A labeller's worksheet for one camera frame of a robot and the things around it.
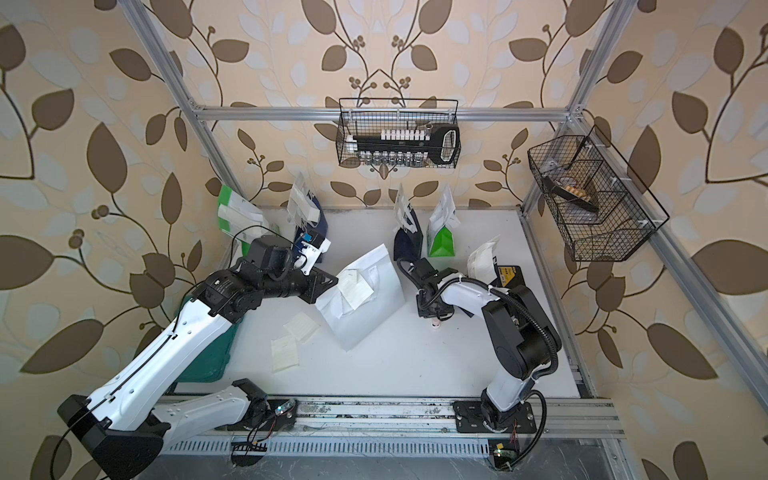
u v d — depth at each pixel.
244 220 0.96
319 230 1.03
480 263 0.79
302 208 0.94
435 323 0.87
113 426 0.37
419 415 0.75
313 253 0.63
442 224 0.94
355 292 0.74
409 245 1.03
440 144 0.85
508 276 0.99
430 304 0.68
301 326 0.91
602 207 0.74
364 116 0.91
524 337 0.47
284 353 0.86
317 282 0.60
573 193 0.75
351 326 0.75
